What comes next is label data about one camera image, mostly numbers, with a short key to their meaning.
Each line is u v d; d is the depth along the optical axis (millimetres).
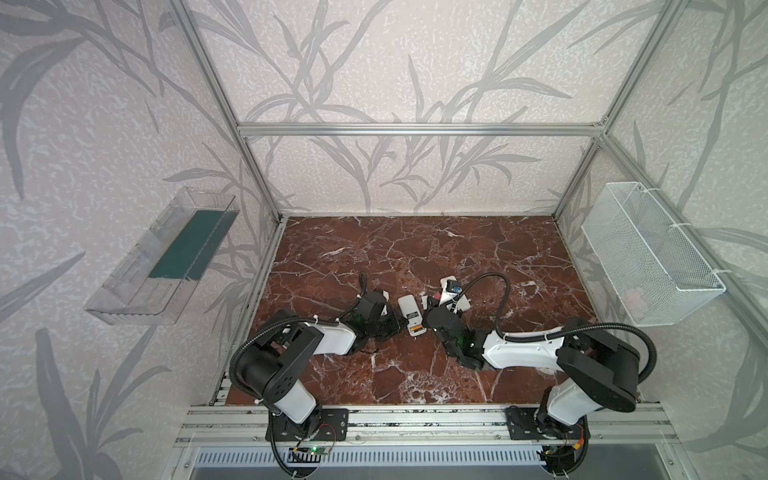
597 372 440
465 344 655
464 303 940
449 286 751
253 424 748
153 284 639
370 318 722
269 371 446
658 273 628
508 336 573
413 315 911
